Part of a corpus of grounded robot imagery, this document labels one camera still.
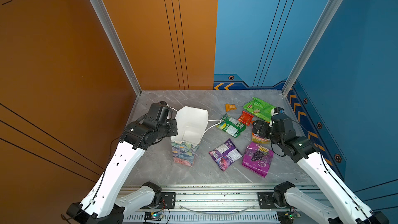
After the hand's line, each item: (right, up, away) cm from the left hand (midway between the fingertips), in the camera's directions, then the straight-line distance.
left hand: (175, 124), depth 70 cm
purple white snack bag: (+25, -18, +15) cm, 34 cm away
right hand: (+40, -1, +6) cm, 41 cm away
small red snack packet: (+41, 0, +33) cm, 53 cm away
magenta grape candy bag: (+41, -19, +11) cm, 47 cm away
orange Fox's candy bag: (+45, -11, +21) cm, 51 cm away
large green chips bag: (+52, +6, +38) cm, 65 cm away
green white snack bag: (+30, -4, +27) cm, 41 cm away
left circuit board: (-10, -42, +1) cm, 43 cm away
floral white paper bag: (+6, -2, +16) cm, 17 cm away
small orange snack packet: (+31, +7, +39) cm, 50 cm away
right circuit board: (+51, -42, 0) cm, 66 cm away
